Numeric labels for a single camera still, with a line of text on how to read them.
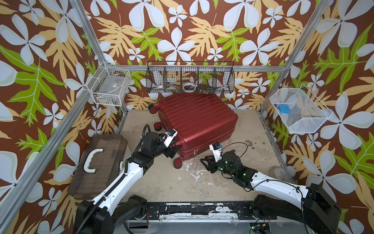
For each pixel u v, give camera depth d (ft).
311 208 1.32
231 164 1.96
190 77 3.23
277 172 2.85
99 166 2.49
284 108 2.84
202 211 2.47
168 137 2.18
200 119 2.77
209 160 2.34
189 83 3.24
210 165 2.29
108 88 2.77
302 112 2.65
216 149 2.30
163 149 2.25
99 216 1.26
